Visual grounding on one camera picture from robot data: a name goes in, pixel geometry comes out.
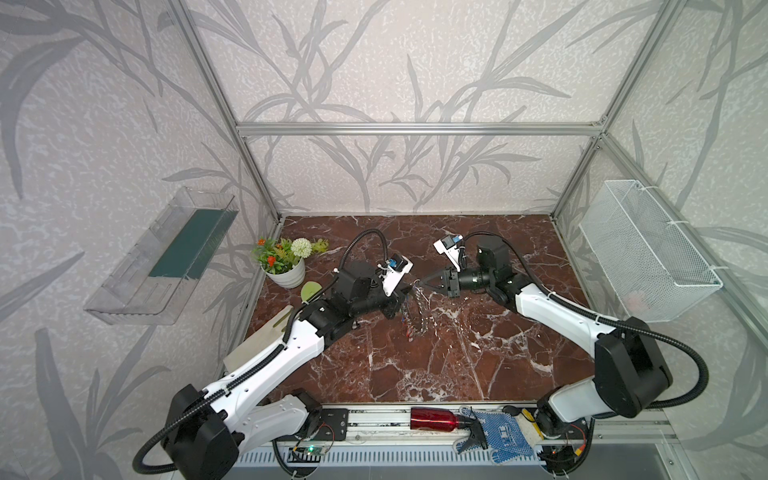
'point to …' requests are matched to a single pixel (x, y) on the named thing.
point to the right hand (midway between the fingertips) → (423, 275)
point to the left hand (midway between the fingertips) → (414, 280)
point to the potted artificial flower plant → (283, 261)
